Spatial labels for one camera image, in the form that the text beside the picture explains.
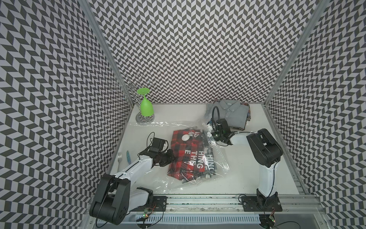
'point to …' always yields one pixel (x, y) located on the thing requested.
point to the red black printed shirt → (192, 157)
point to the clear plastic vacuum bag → (157, 180)
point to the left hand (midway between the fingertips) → (175, 159)
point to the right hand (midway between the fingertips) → (197, 141)
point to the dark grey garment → (234, 113)
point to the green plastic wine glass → (146, 108)
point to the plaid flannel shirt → (248, 117)
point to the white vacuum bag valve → (185, 137)
